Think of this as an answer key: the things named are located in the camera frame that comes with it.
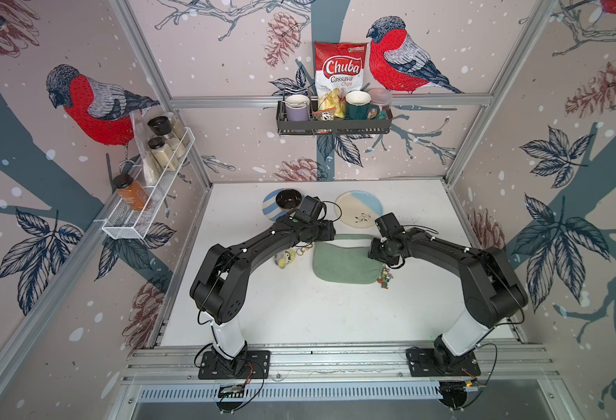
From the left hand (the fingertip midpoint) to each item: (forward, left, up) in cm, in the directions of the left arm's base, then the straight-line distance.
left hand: (334, 227), depth 90 cm
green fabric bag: (-7, -5, -11) cm, 14 cm away
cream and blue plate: (+18, -12, -13) cm, 26 cm away
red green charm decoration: (-13, -18, -11) cm, 25 cm away
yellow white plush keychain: (-8, +17, -8) cm, 20 cm away
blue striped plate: (+19, +26, -12) cm, 34 cm away
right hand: (-4, -14, -10) cm, 18 cm away
